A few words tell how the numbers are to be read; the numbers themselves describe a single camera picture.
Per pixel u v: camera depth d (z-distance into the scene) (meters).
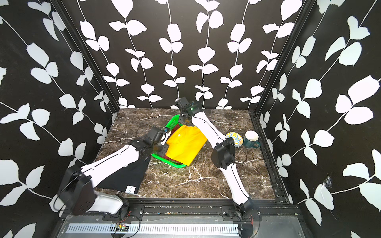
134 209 0.78
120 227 0.70
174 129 1.03
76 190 0.41
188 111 0.67
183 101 0.73
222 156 0.59
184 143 0.90
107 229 0.70
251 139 0.91
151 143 0.64
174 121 1.03
